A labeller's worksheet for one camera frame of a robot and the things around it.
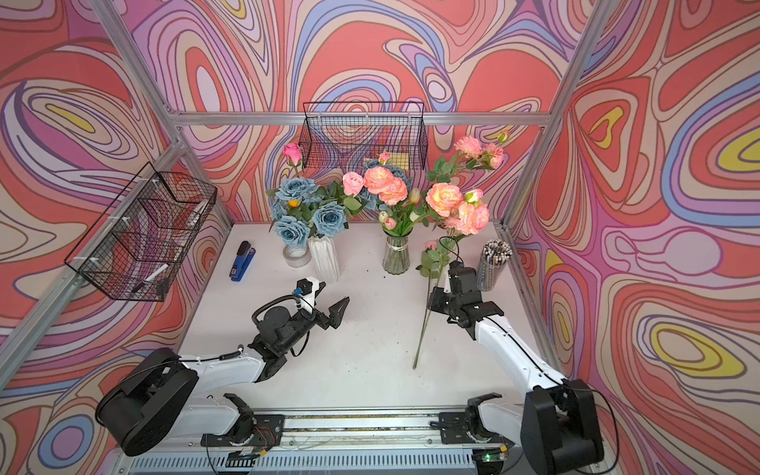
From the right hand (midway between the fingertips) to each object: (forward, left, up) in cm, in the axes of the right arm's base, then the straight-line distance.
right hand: (433, 303), depth 86 cm
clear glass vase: (+20, +10, -2) cm, 22 cm away
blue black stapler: (+23, +65, -6) cm, 70 cm away
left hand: (0, +27, +8) cm, 28 cm away
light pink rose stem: (+9, 0, +7) cm, 11 cm away
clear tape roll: (+25, +46, -7) cm, 53 cm away
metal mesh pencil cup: (+11, -19, +7) cm, 23 cm away
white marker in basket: (0, +73, +17) cm, 75 cm away
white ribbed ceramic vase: (+14, +32, +6) cm, 36 cm away
